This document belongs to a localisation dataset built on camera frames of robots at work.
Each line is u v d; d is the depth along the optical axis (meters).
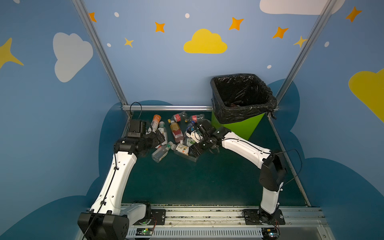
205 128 0.67
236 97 1.04
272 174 0.49
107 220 0.37
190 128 0.77
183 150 0.95
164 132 1.03
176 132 1.03
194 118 1.12
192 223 0.74
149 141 0.63
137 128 0.55
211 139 0.62
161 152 0.96
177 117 1.14
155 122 1.11
